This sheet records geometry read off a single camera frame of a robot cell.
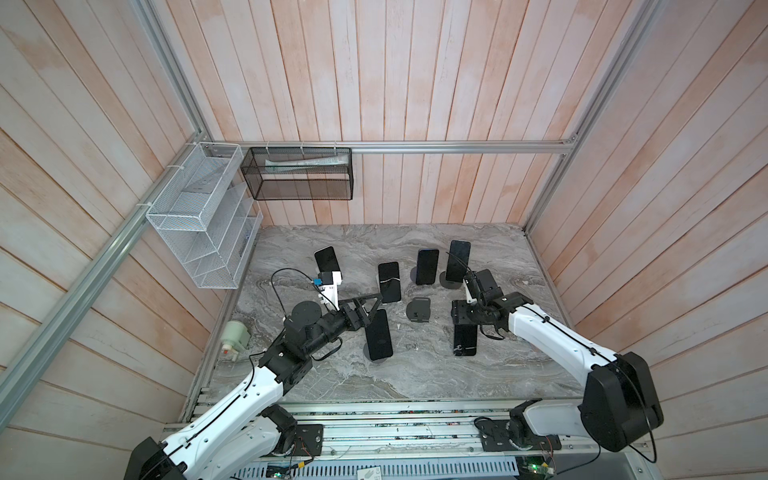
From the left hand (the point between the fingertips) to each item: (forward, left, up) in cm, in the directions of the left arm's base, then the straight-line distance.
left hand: (375, 305), depth 71 cm
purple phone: (+20, -4, -15) cm, 25 cm away
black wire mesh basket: (+51, +27, +2) cm, 58 cm away
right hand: (+8, -26, -17) cm, 32 cm away
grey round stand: (+11, -14, -23) cm, 30 cm away
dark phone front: (-1, -1, -15) cm, 15 cm away
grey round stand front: (-4, +3, -19) cm, 19 cm away
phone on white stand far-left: (+24, +16, -13) cm, 31 cm away
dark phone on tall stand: (+26, -28, -15) cm, 41 cm away
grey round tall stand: (+22, -26, -23) cm, 41 cm away
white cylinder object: (-1, +40, -18) cm, 44 cm away
